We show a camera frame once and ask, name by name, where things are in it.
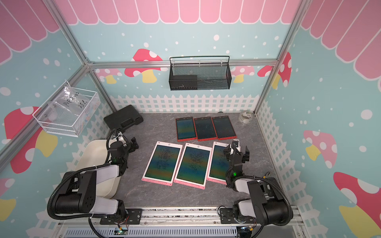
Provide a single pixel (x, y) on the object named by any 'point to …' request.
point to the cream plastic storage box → (92, 154)
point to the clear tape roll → (245, 117)
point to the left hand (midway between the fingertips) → (129, 141)
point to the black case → (124, 118)
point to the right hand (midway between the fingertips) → (238, 145)
